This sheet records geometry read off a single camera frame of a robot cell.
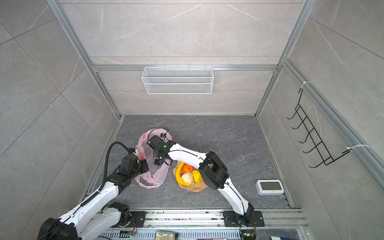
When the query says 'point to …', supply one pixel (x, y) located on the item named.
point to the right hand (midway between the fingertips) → (159, 153)
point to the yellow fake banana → (178, 174)
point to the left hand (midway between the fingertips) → (146, 159)
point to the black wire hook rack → (320, 147)
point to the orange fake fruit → (187, 168)
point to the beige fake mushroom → (187, 177)
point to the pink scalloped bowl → (196, 187)
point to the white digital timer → (269, 187)
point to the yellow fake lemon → (197, 176)
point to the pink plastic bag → (156, 175)
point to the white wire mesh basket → (178, 80)
